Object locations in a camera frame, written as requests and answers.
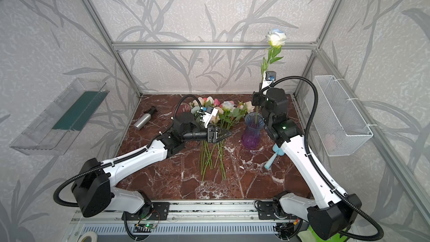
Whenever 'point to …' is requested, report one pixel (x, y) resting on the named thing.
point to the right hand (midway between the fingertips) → (262, 79)
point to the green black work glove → (308, 236)
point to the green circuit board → (146, 227)
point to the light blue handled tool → (278, 151)
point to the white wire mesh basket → (342, 130)
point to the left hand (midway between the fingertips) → (230, 130)
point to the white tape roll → (92, 234)
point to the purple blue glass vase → (251, 135)
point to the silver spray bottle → (146, 117)
